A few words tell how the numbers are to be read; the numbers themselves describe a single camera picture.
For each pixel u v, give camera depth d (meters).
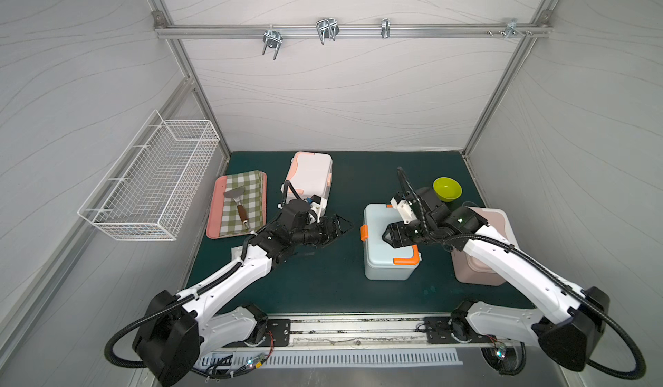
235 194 1.04
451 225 0.51
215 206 1.01
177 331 0.39
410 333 0.75
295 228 0.61
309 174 0.94
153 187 0.69
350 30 0.79
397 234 0.65
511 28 0.77
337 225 0.67
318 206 0.73
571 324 0.38
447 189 1.05
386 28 0.78
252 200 1.02
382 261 0.73
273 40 0.80
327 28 0.77
